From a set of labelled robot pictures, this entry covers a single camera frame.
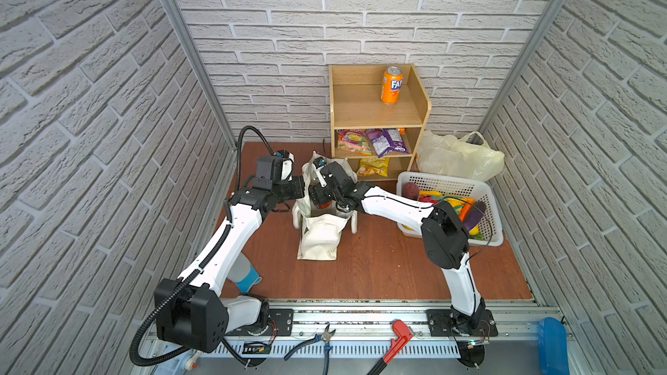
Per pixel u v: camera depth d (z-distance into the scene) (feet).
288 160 2.38
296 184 2.29
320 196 2.61
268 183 1.94
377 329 2.42
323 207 3.11
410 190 3.09
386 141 3.02
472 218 2.89
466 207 3.02
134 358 1.18
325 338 2.31
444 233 1.72
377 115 2.90
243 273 2.66
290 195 2.31
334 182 2.29
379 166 3.50
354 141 3.02
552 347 2.31
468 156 3.35
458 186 3.19
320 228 2.44
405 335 2.33
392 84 2.72
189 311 1.27
